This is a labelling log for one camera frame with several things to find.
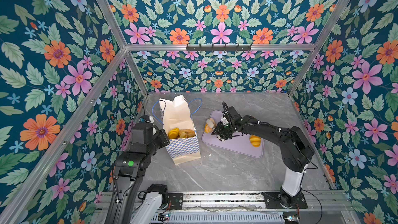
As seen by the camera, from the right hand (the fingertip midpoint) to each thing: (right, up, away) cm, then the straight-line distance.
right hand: (212, 132), depth 88 cm
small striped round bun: (+25, -5, +3) cm, 26 cm away
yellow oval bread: (-23, -1, +3) cm, 23 cm away
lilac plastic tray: (+18, -8, +6) cm, 20 cm away
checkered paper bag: (-21, +10, +1) cm, 23 cm away
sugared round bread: (-3, +1, +6) cm, 7 cm away
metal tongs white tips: (0, +5, +7) cm, 8 cm away
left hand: (-20, +5, -20) cm, 29 cm away
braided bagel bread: (-16, -1, +3) cm, 16 cm away
